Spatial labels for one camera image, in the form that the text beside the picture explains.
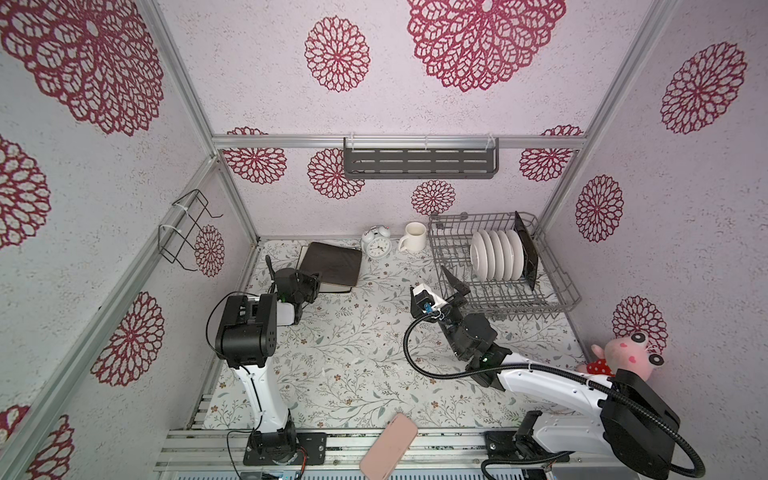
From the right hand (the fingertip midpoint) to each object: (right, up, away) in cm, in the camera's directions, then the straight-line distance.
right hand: (434, 274), depth 73 cm
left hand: (-33, 0, +30) cm, 44 cm away
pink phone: (-11, -42, -1) cm, 43 cm away
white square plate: (-33, -5, +30) cm, 44 cm away
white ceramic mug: (0, +13, +39) cm, 41 cm away
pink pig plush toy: (+48, -19, 0) cm, 52 cm away
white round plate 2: (+25, +6, +24) cm, 35 cm away
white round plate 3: (+27, +6, +22) cm, 36 cm away
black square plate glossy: (+34, +5, +22) cm, 41 cm away
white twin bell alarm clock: (-15, +11, +36) cm, 40 cm away
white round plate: (+22, +6, +24) cm, 34 cm away
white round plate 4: (+31, +6, +23) cm, 39 cm away
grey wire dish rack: (+18, +8, +44) cm, 48 cm away
